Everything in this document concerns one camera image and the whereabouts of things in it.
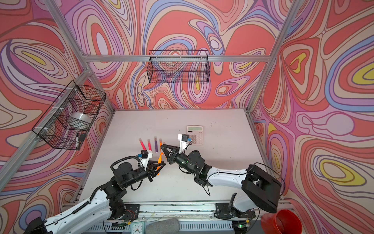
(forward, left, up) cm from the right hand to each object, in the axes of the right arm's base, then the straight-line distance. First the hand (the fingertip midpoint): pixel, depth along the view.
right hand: (161, 150), depth 70 cm
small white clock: (-29, +12, -21) cm, 38 cm away
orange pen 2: (+18, +6, -22) cm, 29 cm away
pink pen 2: (+18, +14, -22) cm, 32 cm away
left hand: (-5, -1, -6) cm, 8 cm away
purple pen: (+18, +9, -22) cm, 30 cm away
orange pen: (-4, +1, -4) cm, 6 cm away
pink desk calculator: (+25, -19, -21) cm, 37 cm away
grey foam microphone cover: (-29, -2, -19) cm, 35 cm away
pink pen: (+18, +19, -22) cm, 34 cm away
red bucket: (-29, -58, -23) cm, 69 cm away
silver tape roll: (+16, +40, +9) cm, 44 cm away
